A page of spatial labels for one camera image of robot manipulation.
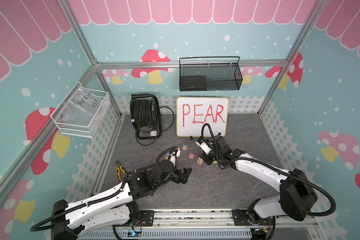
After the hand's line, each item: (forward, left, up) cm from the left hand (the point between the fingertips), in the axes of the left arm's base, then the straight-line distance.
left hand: (183, 169), depth 72 cm
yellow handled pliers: (+9, +40, -17) cm, 45 cm away
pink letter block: (+16, -5, -16) cm, 23 cm away
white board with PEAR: (+41, -5, -2) cm, 41 cm away
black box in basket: (+47, -4, +17) cm, 50 cm away
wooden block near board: (+23, 0, -17) cm, 28 cm away
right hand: (+13, -10, -7) cm, 18 cm away
